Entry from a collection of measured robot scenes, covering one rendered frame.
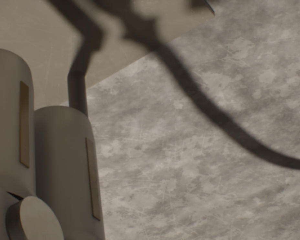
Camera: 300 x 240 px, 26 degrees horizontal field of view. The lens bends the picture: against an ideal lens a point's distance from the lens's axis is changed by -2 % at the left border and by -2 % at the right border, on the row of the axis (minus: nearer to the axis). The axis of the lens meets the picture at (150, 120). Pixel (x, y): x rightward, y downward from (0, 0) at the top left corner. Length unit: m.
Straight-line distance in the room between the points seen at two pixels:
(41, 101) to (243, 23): 0.31
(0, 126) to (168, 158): 0.61
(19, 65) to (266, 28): 0.45
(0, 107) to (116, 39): 0.38
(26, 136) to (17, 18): 0.35
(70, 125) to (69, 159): 0.04
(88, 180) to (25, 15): 0.33
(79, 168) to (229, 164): 0.58
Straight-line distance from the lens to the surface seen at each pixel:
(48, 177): 0.58
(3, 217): 0.45
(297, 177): 1.21
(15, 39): 0.88
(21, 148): 0.51
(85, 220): 0.56
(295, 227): 1.36
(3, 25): 0.87
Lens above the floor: 0.69
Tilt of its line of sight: 43 degrees down
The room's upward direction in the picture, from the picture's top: 170 degrees clockwise
